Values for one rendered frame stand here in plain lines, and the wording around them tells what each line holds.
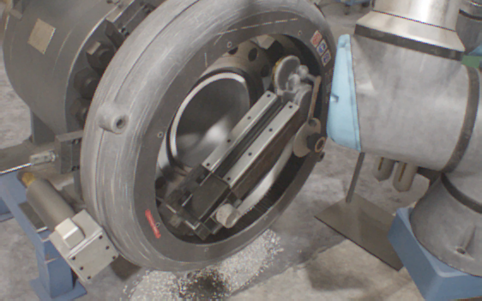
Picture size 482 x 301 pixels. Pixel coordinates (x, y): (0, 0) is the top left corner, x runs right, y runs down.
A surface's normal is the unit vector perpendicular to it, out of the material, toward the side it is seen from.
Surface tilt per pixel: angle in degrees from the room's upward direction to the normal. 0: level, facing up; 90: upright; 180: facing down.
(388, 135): 105
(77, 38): 54
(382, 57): 82
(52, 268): 90
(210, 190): 38
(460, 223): 70
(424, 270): 90
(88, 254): 90
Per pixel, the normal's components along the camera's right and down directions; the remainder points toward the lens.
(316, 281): 0.13, -0.87
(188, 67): 0.68, 0.43
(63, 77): -0.66, 0.01
